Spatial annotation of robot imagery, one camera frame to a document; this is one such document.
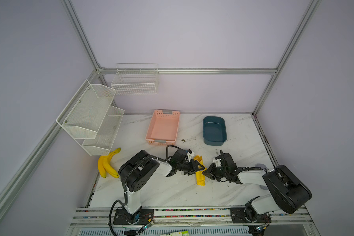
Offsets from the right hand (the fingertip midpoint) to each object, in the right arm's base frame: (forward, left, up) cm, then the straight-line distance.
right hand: (201, 173), depth 87 cm
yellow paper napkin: (-3, +1, 0) cm, 3 cm away
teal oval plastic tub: (+34, -12, -1) cm, 36 cm away
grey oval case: (+6, -38, -1) cm, 39 cm away
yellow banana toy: (+2, +58, +5) cm, 58 cm away
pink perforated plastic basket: (+37, +27, -1) cm, 46 cm away
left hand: (+1, 0, +1) cm, 2 cm away
